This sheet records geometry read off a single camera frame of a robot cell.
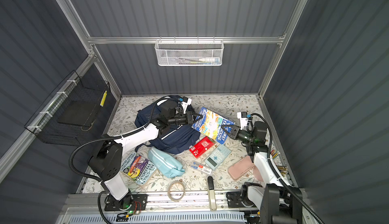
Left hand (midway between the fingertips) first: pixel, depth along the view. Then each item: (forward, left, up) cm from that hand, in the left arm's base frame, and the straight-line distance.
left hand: (202, 116), depth 80 cm
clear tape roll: (-30, +19, -22) cm, 42 cm away
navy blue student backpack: (+18, +37, -18) cm, 45 cm away
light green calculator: (-14, -8, -21) cm, 26 cm away
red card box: (-8, +2, -22) cm, 24 cm away
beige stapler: (-33, -3, -19) cm, 38 cm away
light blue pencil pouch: (-18, +19, -19) cm, 32 cm away
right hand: (-7, -11, -3) cm, 14 cm away
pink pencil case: (-22, -20, -19) cm, 35 cm away
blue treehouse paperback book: (-5, -4, -2) cm, 7 cm away
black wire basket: (0, +64, +6) cm, 64 cm away
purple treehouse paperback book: (-18, +36, -21) cm, 45 cm away
